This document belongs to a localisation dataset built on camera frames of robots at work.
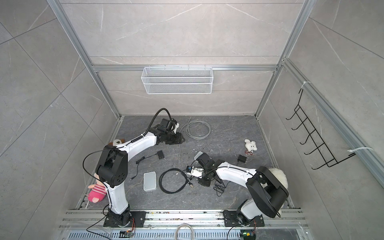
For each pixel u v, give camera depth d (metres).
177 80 1.00
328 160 0.60
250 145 0.98
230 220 0.73
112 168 0.50
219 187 0.84
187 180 0.86
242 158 0.95
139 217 0.73
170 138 0.80
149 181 0.84
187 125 1.13
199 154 0.95
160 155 0.95
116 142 1.01
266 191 0.45
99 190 0.77
